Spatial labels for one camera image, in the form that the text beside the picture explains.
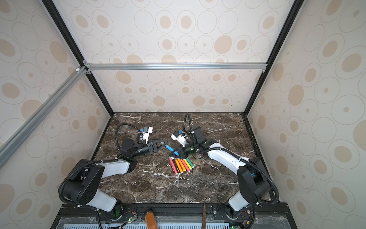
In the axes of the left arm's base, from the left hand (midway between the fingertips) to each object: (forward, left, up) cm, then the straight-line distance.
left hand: (169, 145), depth 75 cm
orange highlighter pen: (-2, -4, -21) cm, 22 cm away
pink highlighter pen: (-4, -1, -22) cm, 22 cm away
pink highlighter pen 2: (-2, -9, -21) cm, 23 cm away
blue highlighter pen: (-3, -4, -2) cm, 5 cm away
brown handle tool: (-31, +8, -18) cm, 37 cm away
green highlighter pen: (-2, -13, -21) cm, 25 cm away
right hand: (-1, -4, -7) cm, 8 cm away
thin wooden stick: (-31, -18, -22) cm, 42 cm away
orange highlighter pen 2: (-1, -6, -21) cm, 22 cm away
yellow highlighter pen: (+1, -9, -22) cm, 24 cm away
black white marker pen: (-2, -3, -21) cm, 22 cm away
